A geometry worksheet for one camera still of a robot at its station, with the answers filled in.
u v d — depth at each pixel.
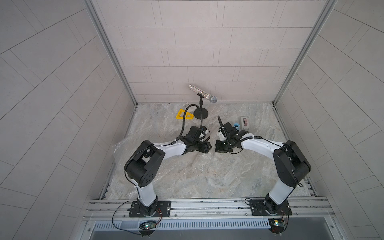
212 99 0.89
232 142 0.67
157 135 0.98
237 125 0.91
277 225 0.68
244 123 1.00
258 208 0.71
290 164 0.49
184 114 0.71
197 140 0.77
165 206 0.72
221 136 0.75
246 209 0.72
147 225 0.65
